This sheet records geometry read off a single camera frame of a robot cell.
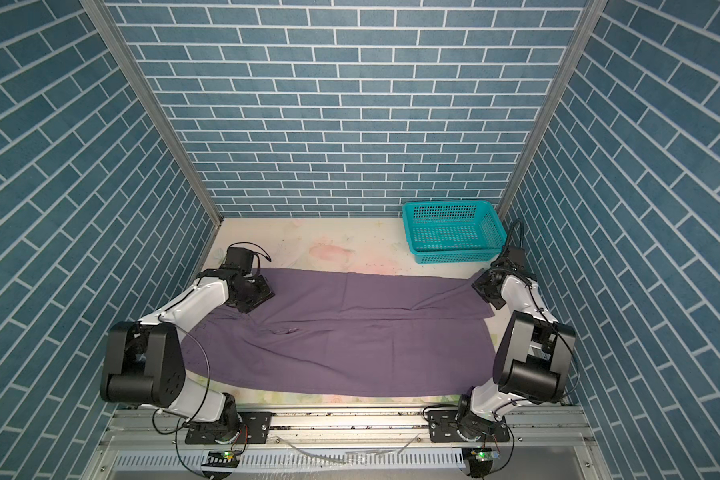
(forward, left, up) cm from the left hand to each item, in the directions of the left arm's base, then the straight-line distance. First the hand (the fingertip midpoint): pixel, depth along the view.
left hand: (271, 294), depth 91 cm
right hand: (+1, -65, +3) cm, 65 cm away
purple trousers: (-10, -24, -5) cm, 26 cm away
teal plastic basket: (+23, -60, +4) cm, 65 cm away
